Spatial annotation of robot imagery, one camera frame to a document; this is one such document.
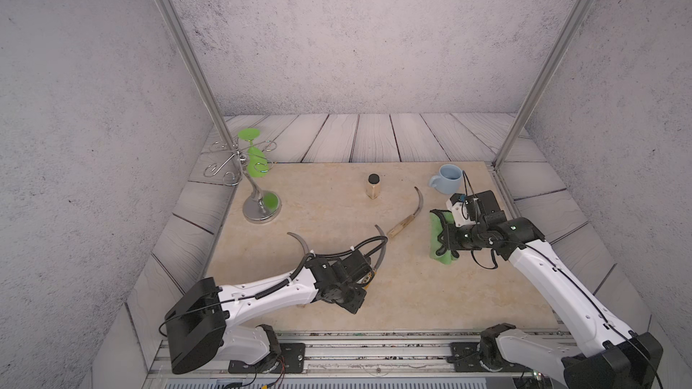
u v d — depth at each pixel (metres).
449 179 1.12
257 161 0.91
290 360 0.73
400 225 0.99
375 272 0.83
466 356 0.72
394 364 0.73
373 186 1.04
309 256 0.59
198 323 0.41
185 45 0.84
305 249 0.94
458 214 0.69
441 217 0.76
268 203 1.08
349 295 0.68
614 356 0.37
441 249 0.74
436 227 0.76
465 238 0.64
